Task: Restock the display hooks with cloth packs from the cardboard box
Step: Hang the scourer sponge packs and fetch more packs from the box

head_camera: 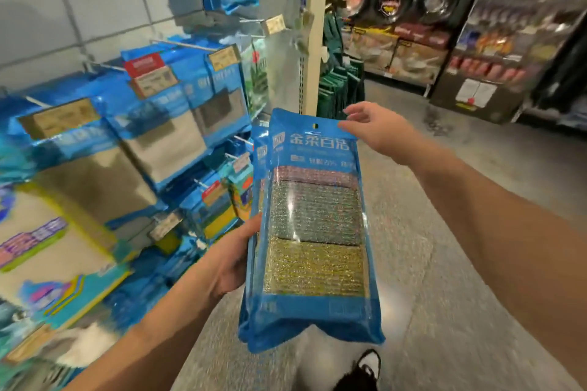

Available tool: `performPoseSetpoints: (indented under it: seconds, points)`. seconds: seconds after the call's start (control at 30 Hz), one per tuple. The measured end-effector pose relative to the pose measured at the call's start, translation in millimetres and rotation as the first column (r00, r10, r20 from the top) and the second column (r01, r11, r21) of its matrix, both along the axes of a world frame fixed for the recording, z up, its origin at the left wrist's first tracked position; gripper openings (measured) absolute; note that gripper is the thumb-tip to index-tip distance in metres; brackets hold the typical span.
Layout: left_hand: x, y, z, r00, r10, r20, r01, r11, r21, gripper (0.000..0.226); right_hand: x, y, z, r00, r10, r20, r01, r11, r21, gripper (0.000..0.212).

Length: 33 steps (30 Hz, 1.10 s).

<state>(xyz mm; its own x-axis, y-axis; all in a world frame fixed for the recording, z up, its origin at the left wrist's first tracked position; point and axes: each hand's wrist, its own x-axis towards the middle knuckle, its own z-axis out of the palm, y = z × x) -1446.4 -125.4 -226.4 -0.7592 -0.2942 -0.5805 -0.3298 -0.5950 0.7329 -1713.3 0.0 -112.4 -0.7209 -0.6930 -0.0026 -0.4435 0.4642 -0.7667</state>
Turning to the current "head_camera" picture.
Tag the red white price tag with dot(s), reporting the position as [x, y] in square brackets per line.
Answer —
[151, 79]

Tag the background shelf with boxed goods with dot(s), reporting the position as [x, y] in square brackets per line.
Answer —
[514, 19]

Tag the person's left hand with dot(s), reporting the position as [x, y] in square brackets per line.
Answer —
[234, 262]

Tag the striped sponge packets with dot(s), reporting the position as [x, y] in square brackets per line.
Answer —
[216, 207]

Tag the blue steel-cloth packets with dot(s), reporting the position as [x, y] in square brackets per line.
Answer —
[220, 111]

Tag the yellowish price tag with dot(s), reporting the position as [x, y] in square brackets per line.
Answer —
[60, 118]
[225, 58]
[275, 24]

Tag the clear packets with green print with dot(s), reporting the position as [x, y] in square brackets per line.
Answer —
[255, 74]

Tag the dark green goods pile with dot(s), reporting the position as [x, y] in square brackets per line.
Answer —
[335, 84]

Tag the blue glove packets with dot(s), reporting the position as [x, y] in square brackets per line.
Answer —
[147, 290]

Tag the blue antibacterial cloth packets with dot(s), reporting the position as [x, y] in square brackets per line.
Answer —
[96, 184]

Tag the person's right hand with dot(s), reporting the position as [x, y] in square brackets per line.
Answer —
[383, 131]

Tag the person's black shoe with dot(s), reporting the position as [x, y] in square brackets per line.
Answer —
[365, 370]

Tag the person's right forearm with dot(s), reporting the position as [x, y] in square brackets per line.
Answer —
[504, 230]

